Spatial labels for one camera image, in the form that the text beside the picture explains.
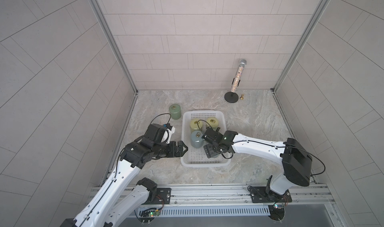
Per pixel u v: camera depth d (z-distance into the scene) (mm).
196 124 869
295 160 423
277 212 677
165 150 578
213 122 871
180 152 598
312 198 712
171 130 649
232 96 1117
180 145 613
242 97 1119
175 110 962
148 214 644
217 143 598
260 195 679
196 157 826
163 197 708
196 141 811
